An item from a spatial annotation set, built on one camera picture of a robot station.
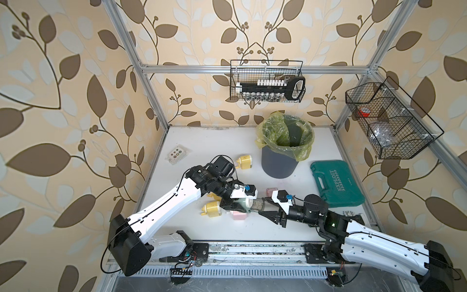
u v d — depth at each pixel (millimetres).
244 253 755
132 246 376
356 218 823
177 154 1038
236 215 771
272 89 844
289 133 857
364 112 806
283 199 569
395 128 732
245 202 642
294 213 606
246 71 912
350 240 518
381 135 702
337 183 889
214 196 625
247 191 586
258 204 693
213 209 788
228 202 616
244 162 963
